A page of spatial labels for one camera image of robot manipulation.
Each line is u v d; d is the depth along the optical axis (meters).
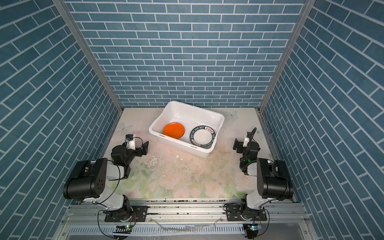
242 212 0.68
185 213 0.75
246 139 0.83
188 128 1.09
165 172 0.88
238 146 0.86
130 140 0.79
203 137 1.02
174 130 1.05
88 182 0.45
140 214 0.74
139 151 0.83
